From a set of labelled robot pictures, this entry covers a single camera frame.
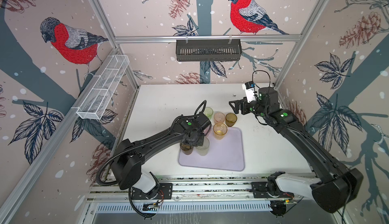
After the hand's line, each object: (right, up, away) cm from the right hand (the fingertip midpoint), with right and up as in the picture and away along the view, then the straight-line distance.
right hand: (235, 101), depth 75 cm
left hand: (-19, -23, +3) cm, 30 cm away
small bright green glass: (-12, -8, +28) cm, 32 cm away
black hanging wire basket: (-14, +36, +29) cm, 48 cm away
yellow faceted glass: (-6, -19, +17) cm, 26 cm away
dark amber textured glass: (+3, -12, +23) cm, 26 cm away
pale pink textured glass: (-5, -11, +23) cm, 27 cm away
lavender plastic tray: (-2, -31, +10) cm, 33 cm away
